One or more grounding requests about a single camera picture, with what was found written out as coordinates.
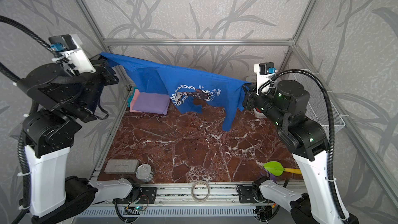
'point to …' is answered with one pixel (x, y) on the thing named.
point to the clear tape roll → (194, 198)
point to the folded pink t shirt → (134, 99)
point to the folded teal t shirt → (134, 88)
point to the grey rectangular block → (122, 166)
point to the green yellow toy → (272, 168)
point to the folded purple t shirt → (155, 102)
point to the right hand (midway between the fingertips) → (245, 77)
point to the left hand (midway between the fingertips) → (105, 49)
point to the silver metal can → (144, 172)
